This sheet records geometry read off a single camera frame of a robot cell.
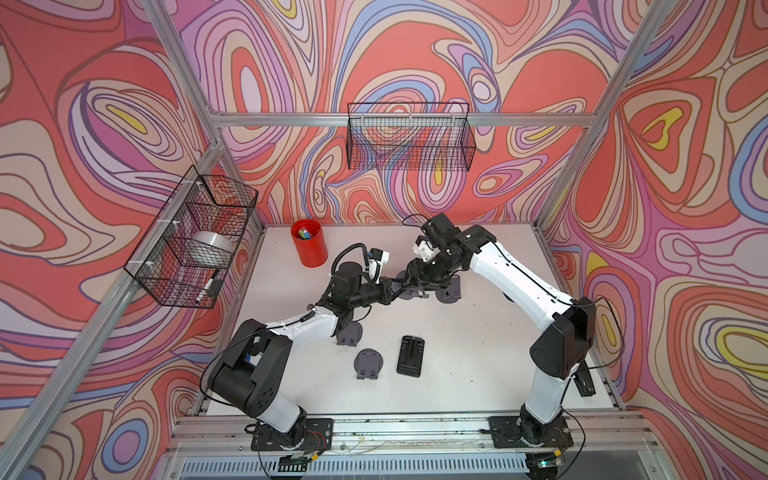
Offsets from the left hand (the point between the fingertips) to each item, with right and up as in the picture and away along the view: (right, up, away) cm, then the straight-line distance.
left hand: (411, 287), depth 81 cm
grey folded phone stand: (-18, -15, +8) cm, 25 cm away
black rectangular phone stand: (0, -20, +3) cm, 20 cm away
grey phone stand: (+14, -3, +14) cm, 20 cm away
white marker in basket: (-51, 0, -9) cm, 52 cm away
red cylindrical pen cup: (-34, +15, +21) cm, 42 cm away
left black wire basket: (-56, +8, -9) cm, 58 cm away
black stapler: (+46, -24, -2) cm, 52 cm away
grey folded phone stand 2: (-12, -22, +4) cm, 26 cm away
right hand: (0, -2, -2) cm, 3 cm away
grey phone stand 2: (0, -1, -7) cm, 7 cm away
